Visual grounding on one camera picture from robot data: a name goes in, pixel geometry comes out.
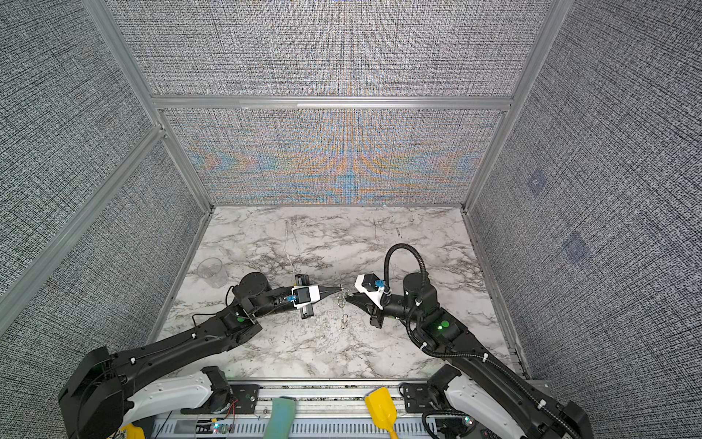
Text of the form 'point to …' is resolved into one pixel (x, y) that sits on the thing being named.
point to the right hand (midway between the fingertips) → (350, 293)
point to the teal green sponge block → (281, 419)
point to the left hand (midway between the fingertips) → (338, 285)
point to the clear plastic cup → (211, 269)
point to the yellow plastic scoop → (381, 407)
